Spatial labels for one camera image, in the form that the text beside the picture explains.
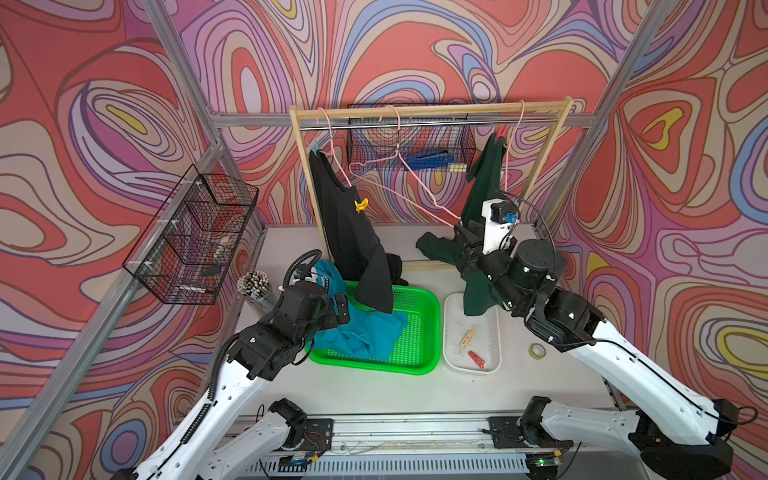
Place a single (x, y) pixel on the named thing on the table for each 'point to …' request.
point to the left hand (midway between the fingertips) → (336, 302)
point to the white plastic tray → (471, 343)
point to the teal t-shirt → (368, 335)
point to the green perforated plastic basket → (416, 350)
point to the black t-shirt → (350, 239)
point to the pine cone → (254, 284)
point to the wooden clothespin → (468, 337)
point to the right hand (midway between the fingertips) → (461, 233)
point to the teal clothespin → (314, 146)
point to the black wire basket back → (383, 144)
